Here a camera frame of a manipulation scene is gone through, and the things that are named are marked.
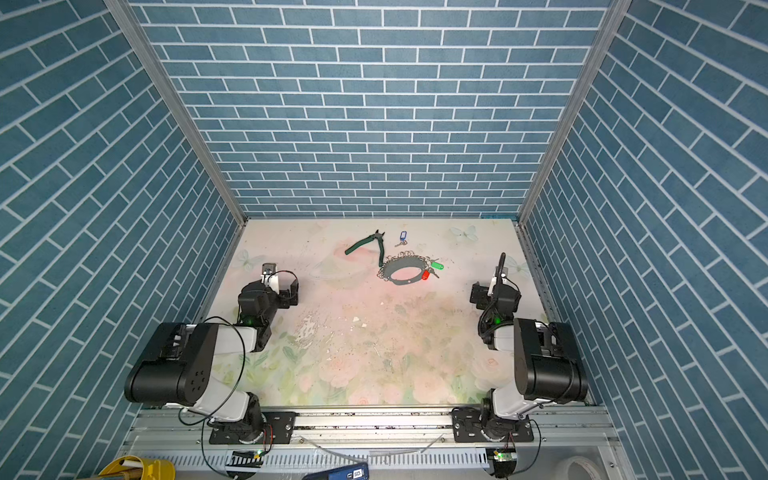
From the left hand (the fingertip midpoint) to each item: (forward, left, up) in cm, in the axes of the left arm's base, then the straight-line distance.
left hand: (280, 279), depth 94 cm
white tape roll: (-50, -74, -3) cm, 89 cm away
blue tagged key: (+23, -40, -7) cm, 46 cm away
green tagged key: (+11, -52, -8) cm, 54 cm away
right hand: (-2, -68, +1) cm, 68 cm away
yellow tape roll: (-48, +19, 0) cm, 51 cm away
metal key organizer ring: (+13, -40, -7) cm, 42 cm away
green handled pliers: (+24, -30, -6) cm, 39 cm away
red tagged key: (+6, -47, -7) cm, 48 cm away
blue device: (-49, -26, -3) cm, 56 cm away
